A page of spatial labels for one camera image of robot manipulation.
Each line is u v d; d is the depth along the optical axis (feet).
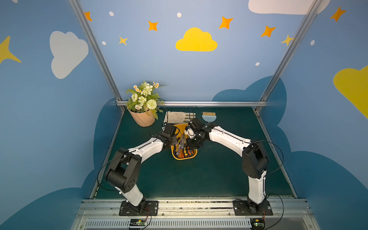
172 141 2.77
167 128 2.41
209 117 3.82
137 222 2.35
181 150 3.00
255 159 1.66
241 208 2.44
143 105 2.90
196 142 2.52
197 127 2.36
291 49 2.77
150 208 2.46
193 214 2.41
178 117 3.77
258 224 2.39
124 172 1.50
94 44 2.69
